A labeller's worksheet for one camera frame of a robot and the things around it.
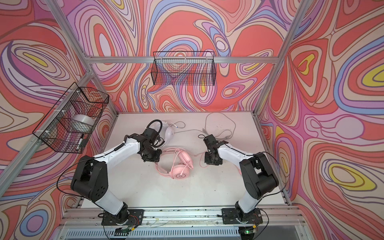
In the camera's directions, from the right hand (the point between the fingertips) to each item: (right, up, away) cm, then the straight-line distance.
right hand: (211, 164), depth 91 cm
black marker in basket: (-67, +16, -19) cm, 72 cm away
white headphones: (-29, +19, +5) cm, 35 cm away
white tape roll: (-66, +27, -18) cm, 74 cm away
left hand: (-31, +4, -3) cm, 31 cm away
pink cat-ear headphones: (-17, +4, -12) cm, 21 cm away
